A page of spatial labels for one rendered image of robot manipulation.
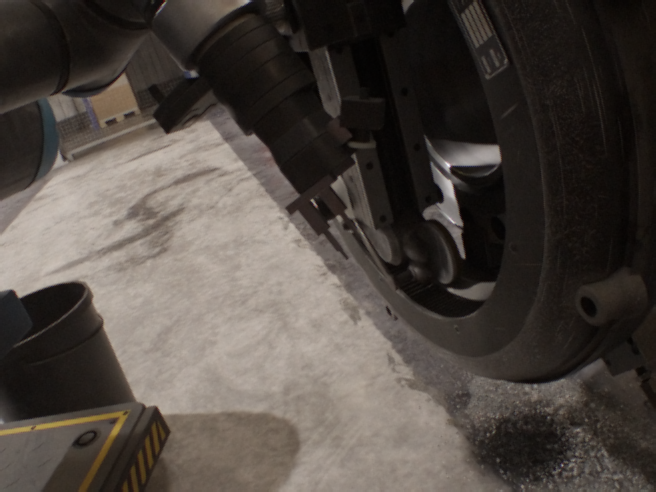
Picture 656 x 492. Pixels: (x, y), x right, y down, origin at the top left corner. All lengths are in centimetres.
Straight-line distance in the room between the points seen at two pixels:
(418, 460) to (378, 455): 8
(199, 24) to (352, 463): 84
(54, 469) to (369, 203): 54
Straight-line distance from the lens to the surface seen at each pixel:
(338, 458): 114
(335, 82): 75
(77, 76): 57
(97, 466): 81
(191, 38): 49
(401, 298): 88
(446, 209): 93
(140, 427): 84
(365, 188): 78
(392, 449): 112
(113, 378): 133
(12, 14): 54
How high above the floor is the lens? 74
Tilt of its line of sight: 22 degrees down
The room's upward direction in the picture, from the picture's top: 18 degrees counter-clockwise
